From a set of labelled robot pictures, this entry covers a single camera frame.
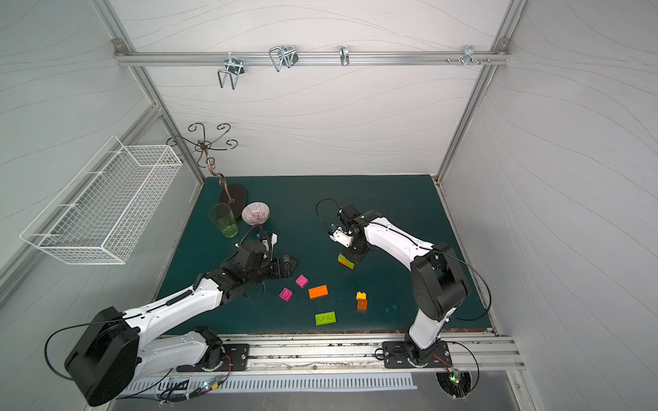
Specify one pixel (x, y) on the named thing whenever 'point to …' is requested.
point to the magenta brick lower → (286, 294)
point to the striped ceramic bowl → (255, 213)
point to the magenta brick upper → (302, 281)
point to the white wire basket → (103, 212)
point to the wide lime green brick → (326, 318)
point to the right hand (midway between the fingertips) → (356, 252)
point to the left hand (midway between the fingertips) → (290, 262)
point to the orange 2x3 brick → (318, 291)
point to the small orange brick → (340, 260)
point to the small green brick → (342, 257)
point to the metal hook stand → (234, 195)
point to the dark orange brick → (362, 304)
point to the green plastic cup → (222, 216)
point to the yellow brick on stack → (361, 295)
